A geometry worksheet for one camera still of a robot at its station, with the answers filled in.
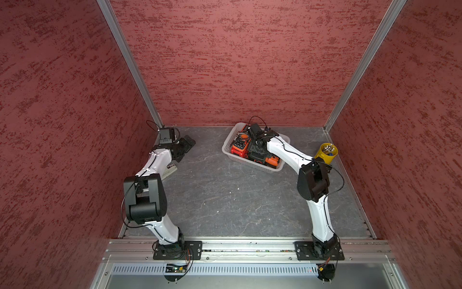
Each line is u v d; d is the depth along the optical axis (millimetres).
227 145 997
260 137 723
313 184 550
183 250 673
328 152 910
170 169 970
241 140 957
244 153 974
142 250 757
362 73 920
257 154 856
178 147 829
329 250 633
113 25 756
